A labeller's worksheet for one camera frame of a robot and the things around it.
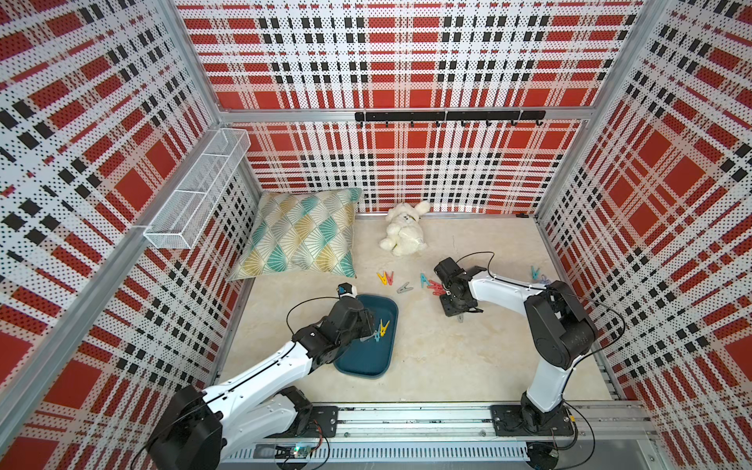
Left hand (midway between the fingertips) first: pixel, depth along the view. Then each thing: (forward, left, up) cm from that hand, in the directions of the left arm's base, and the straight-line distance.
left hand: (375, 316), depth 84 cm
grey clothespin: (+14, -9, -8) cm, 18 cm away
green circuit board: (-32, +19, -7) cm, 38 cm away
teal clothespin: (-3, 0, -8) cm, 8 cm away
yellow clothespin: (-1, -2, -7) cm, 8 cm away
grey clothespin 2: (+3, -27, -8) cm, 28 cm away
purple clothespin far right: (+13, -54, -3) cm, 56 cm away
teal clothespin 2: (+20, -56, -8) cm, 60 cm away
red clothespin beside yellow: (+17, -4, -9) cm, 20 cm away
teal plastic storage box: (-10, +1, -7) cm, 13 cm away
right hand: (+7, -27, -8) cm, 29 cm away
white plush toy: (+32, -9, +1) cm, 34 cm away
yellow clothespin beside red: (+18, -2, -8) cm, 20 cm away
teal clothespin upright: (+17, -16, -9) cm, 25 cm away
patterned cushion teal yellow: (+25, +23, +8) cm, 35 cm away
